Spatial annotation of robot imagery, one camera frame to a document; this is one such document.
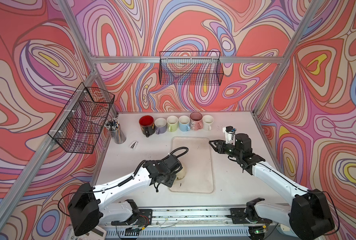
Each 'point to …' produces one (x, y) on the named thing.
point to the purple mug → (160, 125)
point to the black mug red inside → (147, 124)
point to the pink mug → (196, 121)
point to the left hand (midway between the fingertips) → (172, 178)
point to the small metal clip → (133, 144)
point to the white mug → (208, 122)
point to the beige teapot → (181, 174)
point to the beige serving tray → (198, 178)
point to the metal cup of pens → (113, 126)
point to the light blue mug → (184, 122)
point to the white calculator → (97, 233)
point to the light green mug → (172, 123)
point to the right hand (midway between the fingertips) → (212, 145)
